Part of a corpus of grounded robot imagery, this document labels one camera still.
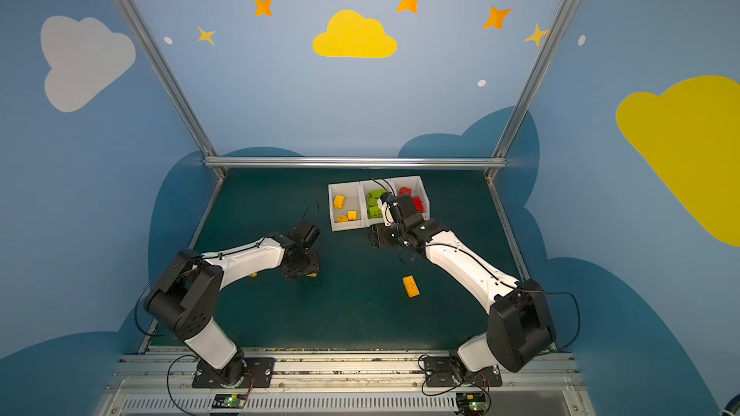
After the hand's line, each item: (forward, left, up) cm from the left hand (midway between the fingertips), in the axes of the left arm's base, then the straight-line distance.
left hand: (319, 266), depth 93 cm
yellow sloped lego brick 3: (-3, +1, +1) cm, 4 cm away
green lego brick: (+31, -18, +1) cm, 36 cm away
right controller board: (-35, -43, -2) cm, 56 cm away
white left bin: (+31, -9, 0) cm, 33 cm away
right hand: (+6, -20, +14) cm, 25 cm away
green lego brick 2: (+27, -17, +1) cm, 32 cm away
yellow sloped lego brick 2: (+19, -6, 0) cm, 20 cm away
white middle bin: (+30, -14, +5) cm, 33 cm away
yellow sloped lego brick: (+27, -4, +1) cm, 27 cm away
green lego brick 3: (+21, -17, +2) cm, 27 cm away
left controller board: (-36, +18, -2) cm, 40 cm away
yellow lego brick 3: (-16, +8, +28) cm, 33 cm away
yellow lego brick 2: (-5, -30, -2) cm, 30 cm away
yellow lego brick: (+20, -9, +1) cm, 22 cm away
